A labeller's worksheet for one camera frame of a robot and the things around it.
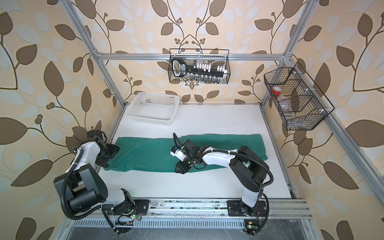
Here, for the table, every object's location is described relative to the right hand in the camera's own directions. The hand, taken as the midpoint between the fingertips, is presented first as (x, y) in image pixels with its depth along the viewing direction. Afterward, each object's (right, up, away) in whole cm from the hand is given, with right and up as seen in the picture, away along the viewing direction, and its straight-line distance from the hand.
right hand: (178, 169), depth 84 cm
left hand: (-37, +8, +1) cm, 38 cm away
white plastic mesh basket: (-24, +37, +35) cm, 56 cm away
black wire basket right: (+63, +35, -11) cm, 73 cm away
